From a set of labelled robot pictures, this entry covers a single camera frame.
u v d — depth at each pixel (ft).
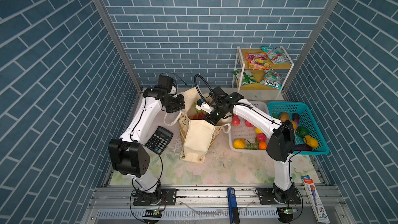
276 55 2.96
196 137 2.47
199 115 2.98
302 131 2.99
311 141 2.77
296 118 3.31
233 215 2.22
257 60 2.84
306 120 3.16
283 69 2.91
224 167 2.75
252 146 2.85
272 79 3.35
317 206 2.32
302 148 2.87
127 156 1.42
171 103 2.24
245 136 3.07
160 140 2.99
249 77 3.35
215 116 2.37
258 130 1.83
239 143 2.83
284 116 3.25
